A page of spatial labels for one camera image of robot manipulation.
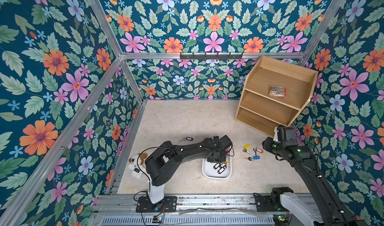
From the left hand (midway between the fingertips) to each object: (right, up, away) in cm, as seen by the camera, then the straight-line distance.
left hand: (224, 159), depth 86 cm
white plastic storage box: (-9, -6, -2) cm, 11 cm away
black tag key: (-23, +10, +13) cm, 28 cm away
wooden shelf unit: (+25, +28, +5) cm, 38 cm away
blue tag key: (+20, 0, +4) cm, 21 cm away
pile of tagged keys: (-2, -4, 0) cm, 5 cm away
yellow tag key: (+14, +5, +7) cm, 17 cm away
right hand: (+21, +12, -7) cm, 25 cm away
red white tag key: (+22, +4, +7) cm, 23 cm away
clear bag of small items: (+29, +38, -8) cm, 49 cm away
